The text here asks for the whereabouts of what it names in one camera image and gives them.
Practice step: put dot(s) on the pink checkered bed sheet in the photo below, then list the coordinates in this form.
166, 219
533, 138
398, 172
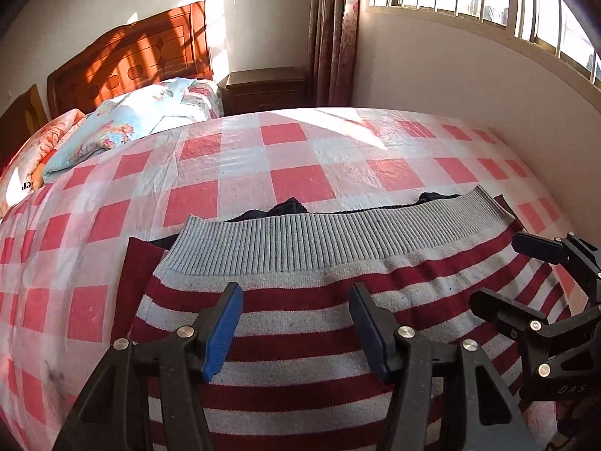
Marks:
234, 169

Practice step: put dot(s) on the light blue floral quilt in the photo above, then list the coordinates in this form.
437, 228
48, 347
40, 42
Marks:
122, 122

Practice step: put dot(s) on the pink floral curtain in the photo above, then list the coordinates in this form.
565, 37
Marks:
333, 33

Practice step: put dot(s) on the orange wooden headboard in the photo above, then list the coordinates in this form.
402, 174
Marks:
141, 56

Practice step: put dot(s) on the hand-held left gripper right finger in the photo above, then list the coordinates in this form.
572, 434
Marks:
371, 333

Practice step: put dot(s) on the pink floral quilt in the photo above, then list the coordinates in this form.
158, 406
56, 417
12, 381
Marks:
33, 159

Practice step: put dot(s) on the barred window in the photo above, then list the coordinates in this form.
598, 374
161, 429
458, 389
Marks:
469, 18

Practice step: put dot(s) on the wooden nightstand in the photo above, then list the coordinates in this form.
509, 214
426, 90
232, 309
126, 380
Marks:
267, 89

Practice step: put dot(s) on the dark wooden headboard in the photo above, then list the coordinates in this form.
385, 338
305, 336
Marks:
23, 122

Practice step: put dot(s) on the red grey striped sweater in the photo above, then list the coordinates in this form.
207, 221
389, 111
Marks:
300, 263

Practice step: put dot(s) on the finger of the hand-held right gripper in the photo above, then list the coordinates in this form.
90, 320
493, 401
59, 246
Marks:
497, 307
540, 248

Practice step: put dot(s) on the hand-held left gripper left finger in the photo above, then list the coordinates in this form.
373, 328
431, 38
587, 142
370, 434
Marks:
218, 338

